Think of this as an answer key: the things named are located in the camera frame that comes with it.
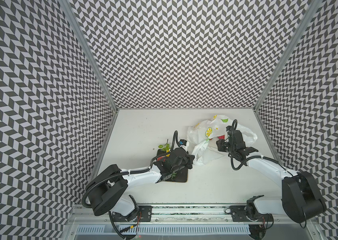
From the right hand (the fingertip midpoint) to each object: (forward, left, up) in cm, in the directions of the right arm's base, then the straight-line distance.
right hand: (218, 145), depth 89 cm
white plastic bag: (+5, +9, +5) cm, 12 cm away
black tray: (-16, +23, -4) cm, 29 cm away
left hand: (-9, +15, +3) cm, 18 cm away
